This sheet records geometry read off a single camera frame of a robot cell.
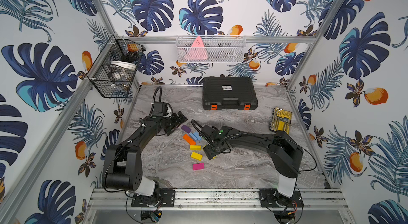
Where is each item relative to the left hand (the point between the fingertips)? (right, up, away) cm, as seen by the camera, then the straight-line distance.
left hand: (182, 120), depth 88 cm
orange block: (+4, -12, +4) cm, 13 cm away
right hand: (+17, -17, -1) cm, 24 cm away
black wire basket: (-36, +25, -4) cm, 44 cm away
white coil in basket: (-28, +29, -9) cm, 41 cm away
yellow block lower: (+8, -20, 0) cm, 22 cm away
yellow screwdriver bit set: (+60, -1, +11) cm, 61 cm away
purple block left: (+1, -6, +10) cm, 11 cm away
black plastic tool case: (+23, +17, +23) cm, 36 cm away
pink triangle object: (+8, +38, +3) cm, 39 cm away
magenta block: (+9, -24, -4) cm, 26 cm away
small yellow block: (+7, -16, +2) cm, 18 cm away
